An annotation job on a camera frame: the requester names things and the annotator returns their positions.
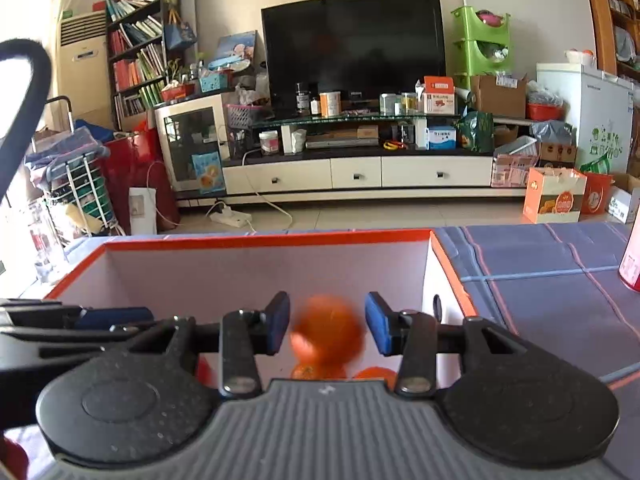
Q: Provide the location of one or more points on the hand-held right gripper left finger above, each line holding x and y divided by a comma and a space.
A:
277, 325

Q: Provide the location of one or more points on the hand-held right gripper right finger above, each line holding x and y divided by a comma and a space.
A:
377, 325

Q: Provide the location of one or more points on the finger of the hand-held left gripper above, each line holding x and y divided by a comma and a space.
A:
115, 317
60, 350

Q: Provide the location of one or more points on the orange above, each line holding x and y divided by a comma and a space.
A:
375, 375
315, 371
327, 330

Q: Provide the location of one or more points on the orange cardboard box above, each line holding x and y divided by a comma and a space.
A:
200, 280

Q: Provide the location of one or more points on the clear plastic bottle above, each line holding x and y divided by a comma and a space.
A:
45, 245

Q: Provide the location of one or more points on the white paper bag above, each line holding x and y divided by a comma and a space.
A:
143, 212

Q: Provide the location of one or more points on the white power strip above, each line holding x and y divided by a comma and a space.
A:
230, 219

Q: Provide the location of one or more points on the red round object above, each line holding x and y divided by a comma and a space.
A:
11, 460

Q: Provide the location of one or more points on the red shopping bag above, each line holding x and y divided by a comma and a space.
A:
135, 170

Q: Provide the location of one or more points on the white TV stand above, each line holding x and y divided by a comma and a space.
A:
350, 175

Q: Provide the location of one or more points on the blue snack bag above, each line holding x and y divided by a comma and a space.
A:
209, 172

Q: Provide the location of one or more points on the plaid blue tablecloth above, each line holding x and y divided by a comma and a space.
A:
550, 310

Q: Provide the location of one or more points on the blue and white carton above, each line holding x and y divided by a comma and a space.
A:
441, 138

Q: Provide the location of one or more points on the white glass-door cabinet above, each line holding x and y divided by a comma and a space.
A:
195, 135

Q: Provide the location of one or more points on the pink printed carton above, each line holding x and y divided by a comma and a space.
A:
512, 171

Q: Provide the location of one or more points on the pink plastic basket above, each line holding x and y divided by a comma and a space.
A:
243, 116

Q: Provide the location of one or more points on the green foil bag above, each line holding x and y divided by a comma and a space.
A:
476, 132

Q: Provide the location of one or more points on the orange gift bag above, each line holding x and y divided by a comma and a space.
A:
596, 195
552, 197

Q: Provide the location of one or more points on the orange canister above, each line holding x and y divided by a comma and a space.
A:
330, 105

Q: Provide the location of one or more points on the red planter box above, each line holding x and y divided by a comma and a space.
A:
177, 92

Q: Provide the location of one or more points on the red and white carton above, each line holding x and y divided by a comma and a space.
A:
440, 97

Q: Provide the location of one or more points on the white floor air conditioner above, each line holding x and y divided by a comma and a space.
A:
85, 75

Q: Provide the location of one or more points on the blue plastic basket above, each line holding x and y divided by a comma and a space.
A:
216, 82

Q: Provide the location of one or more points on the open brown cardboard box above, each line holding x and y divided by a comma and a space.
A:
500, 97

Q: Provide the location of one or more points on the red can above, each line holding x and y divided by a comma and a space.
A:
631, 267

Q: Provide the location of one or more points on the dark bookshelf with books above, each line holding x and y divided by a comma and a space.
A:
140, 45

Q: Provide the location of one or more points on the cartoon picture board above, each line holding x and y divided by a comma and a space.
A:
236, 50

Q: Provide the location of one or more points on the black television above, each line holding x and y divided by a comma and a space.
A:
350, 45

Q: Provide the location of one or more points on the white chest freezer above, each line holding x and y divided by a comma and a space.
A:
585, 115

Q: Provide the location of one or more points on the green plastic bins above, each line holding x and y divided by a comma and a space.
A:
480, 45

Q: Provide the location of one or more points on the wooden shelf unit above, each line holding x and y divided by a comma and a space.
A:
605, 20

